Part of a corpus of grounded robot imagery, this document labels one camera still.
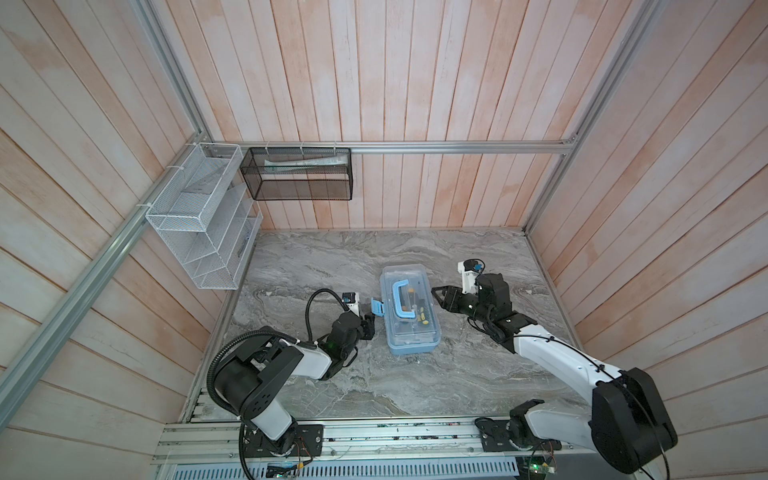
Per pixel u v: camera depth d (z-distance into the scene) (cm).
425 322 86
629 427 41
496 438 73
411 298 92
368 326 81
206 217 66
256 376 46
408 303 87
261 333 51
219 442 74
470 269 76
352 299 80
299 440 73
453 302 73
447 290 77
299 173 104
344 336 70
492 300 65
